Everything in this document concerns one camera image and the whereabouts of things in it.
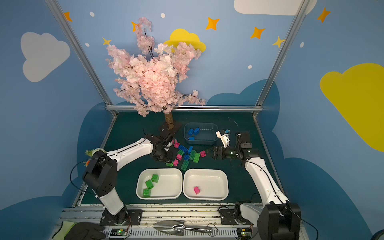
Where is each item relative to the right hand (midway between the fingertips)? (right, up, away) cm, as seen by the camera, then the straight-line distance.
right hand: (212, 149), depth 79 cm
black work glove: (-62, -38, -8) cm, 73 cm away
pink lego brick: (-8, -23, +3) cm, 25 cm away
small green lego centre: (-19, -5, +20) cm, 28 cm away
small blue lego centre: (-15, -8, +17) cm, 24 cm away
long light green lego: (-8, -8, +17) cm, 20 cm away
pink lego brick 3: (-19, -7, +16) cm, 26 cm away
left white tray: (-24, -22, +5) cm, 33 cm away
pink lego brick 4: (-21, -10, +14) cm, 28 cm away
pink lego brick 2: (-4, -6, +18) cm, 20 cm away
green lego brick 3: (-35, -23, 0) cm, 42 cm away
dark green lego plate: (-11, -6, +18) cm, 22 cm away
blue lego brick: (-11, +4, +25) cm, 28 cm away
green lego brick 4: (-25, -11, +13) cm, 30 cm away
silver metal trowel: (-18, -37, -7) cm, 42 cm away
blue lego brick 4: (-12, -3, +20) cm, 24 cm away
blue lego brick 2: (-13, +8, +29) cm, 33 cm away
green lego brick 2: (-32, -17, +5) cm, 37 cm away
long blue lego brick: (-17, -3, +22) cm, 28 cm away
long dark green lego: (-16, -12, +13) cm, 23 cm away
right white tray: (+1, -22, +8) cm, 23 cm away
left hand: (-26, -7, +11) cm, 29 cm away
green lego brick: (-35, -20, +4) cm, 41 cm away
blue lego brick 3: (-8, +9, +29) cm, 31 cm away
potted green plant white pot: (-69, -3, +5) cm, 69 cm away
